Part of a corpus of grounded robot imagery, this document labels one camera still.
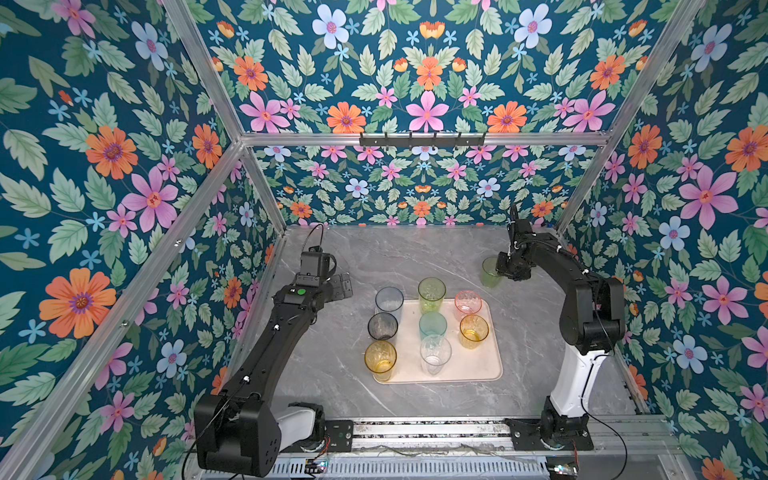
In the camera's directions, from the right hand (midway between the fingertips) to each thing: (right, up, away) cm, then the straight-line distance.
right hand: (504, 270), depth 98 cm
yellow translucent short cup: (-13, -17, -9) cm, 23 cm away
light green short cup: (-6, -2, -2) cm, 6 cm away
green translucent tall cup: (-24, -7, -5) cm, 26 cm away
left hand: (-52, -1, -16) cm, 55 cm away
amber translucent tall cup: (-40, -25, -14) cm, 49 cm away
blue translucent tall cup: (-38, -9, -8) cm, 40 cm away
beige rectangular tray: (-11, -27, -12) cm, 32 cm away
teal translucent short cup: (-25, -16, -8) cm, 30 cm away
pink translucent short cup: (-13, -10, -2) cm, 17 cm away
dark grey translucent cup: (-40, -16, -12) cm, 44 cm away
